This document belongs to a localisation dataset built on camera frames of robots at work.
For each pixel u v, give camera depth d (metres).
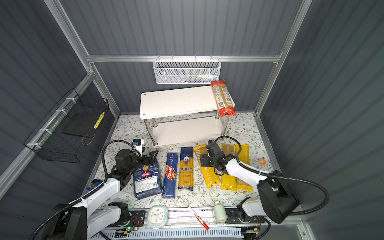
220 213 0.69
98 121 0.79
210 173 0.87
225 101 0.74
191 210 0.76
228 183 0.84
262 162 0.94
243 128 1.12
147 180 0.79
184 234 0.64
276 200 0.42
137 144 0.73
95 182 0.84
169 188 0.80
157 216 0.72
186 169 0.88
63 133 0.72
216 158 0.67
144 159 0.76
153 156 0.78
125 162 0.66
